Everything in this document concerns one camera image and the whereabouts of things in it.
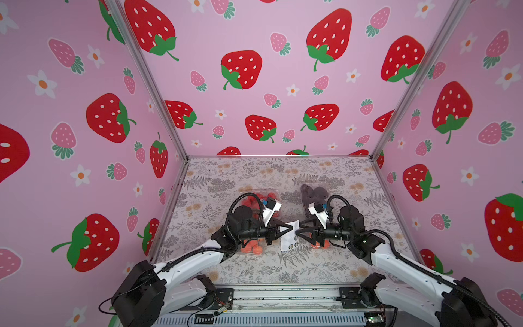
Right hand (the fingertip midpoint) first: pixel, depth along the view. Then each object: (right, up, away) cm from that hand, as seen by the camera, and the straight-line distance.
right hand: (297, 232), depth 72 cm
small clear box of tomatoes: (+6, -3, -4) cm, 8 cm away
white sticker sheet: (-3, -3, -1) cm, 4 cm away
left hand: (-2, +2, -3) cm, 4 cm away
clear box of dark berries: (+14, +11, +28) cm, 34 cm away
